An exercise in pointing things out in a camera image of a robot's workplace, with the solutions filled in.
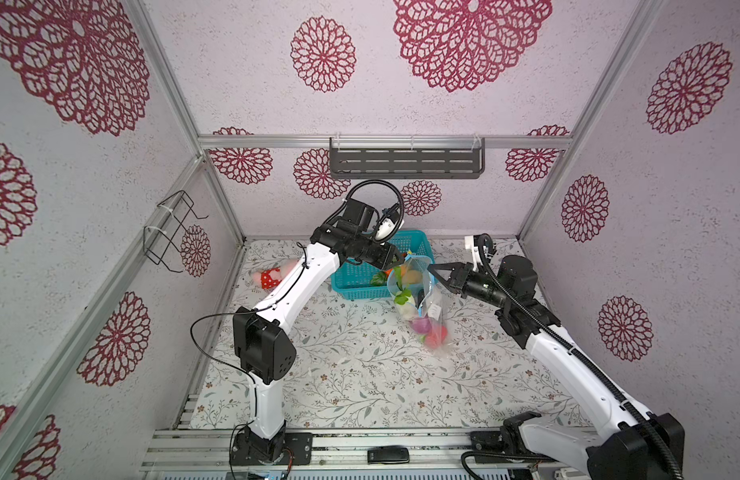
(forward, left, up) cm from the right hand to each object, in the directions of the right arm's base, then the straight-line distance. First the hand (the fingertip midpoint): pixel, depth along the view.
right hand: (430, 264), depth 69 cm
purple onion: (-2, -1, -24) cm, 24 cm away
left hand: (+7, +7, -8) cm, 12 cm away
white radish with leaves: (-5, +6, -7) cm, 11 cm away
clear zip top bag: (+2, +3, -11) cm, 11 cm away
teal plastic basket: (+20, +19, -33) cm, 43 cm away
